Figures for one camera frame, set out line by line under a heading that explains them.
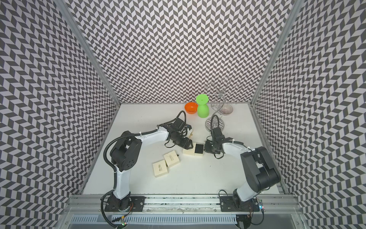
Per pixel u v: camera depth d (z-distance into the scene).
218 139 0.74
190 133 0.88
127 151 0.53
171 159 0.87
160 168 0.82
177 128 0.77
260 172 0.45
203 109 0.87
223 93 0.80
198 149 0.90
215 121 1.04
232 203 0.73
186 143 0.82
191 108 1.13
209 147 0.82
